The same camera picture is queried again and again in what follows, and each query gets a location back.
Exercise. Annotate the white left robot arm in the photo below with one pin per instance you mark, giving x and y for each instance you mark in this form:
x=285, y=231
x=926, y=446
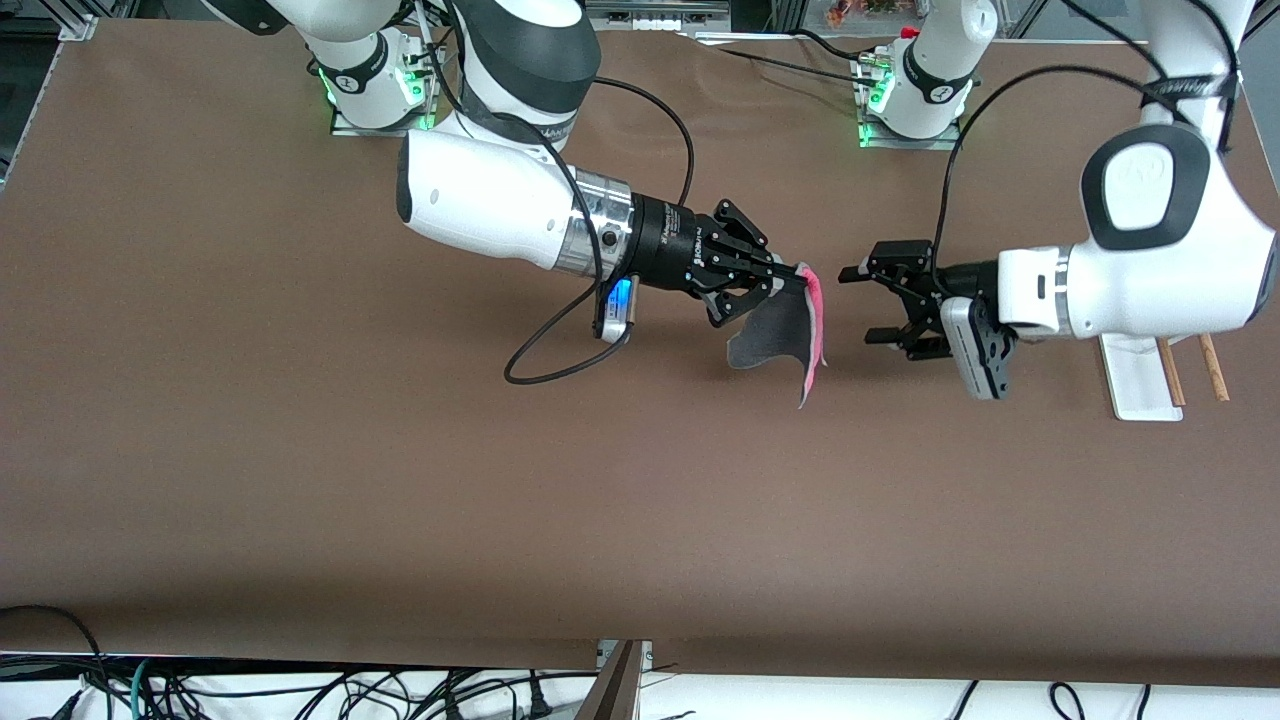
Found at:
x=1150, y=280

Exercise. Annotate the brown table cover sheet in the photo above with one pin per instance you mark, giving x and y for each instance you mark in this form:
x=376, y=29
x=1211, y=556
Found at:
x=400, y=480

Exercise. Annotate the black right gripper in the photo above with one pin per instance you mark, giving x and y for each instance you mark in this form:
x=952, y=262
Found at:
x=665, y=246

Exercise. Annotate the grey and pink towel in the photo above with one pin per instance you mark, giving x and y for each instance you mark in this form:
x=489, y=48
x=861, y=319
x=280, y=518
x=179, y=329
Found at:
x=780, y=330

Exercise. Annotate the silver corner bracket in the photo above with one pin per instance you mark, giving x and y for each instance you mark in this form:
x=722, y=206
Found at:
x=78, y=27

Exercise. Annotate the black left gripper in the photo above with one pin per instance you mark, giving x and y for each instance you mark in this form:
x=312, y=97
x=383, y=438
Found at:
x=968, y=279

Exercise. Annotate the orange red background object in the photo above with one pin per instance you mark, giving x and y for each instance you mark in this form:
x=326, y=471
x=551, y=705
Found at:
x=870, y=10

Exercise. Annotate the white connector strip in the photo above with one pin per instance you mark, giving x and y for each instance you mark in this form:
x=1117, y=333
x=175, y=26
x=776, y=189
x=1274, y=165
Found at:
x=655, y=15

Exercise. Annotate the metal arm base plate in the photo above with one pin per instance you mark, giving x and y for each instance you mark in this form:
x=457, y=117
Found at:
x=380, y=130
x=910, y=143

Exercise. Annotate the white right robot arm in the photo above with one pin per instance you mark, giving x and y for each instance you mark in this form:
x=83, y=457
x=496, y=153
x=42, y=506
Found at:
x=480, y=200

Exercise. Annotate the metal table edge bracket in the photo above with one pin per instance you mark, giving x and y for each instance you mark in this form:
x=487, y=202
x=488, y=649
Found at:
x=615, y=685

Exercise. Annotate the white rack with wooden bars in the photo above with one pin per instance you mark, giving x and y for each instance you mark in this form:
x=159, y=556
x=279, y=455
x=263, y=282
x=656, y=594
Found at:
x=1140, y=390

